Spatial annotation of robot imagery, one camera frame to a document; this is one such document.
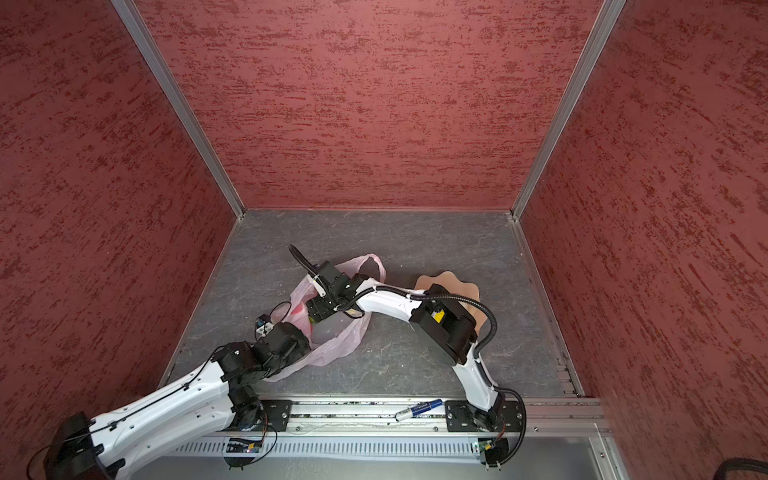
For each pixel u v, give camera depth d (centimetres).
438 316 56
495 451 71
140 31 74
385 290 58
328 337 89
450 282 95
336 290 69
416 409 74
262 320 75
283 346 62
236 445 73
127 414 45
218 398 54
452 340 51
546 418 75
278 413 75
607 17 71
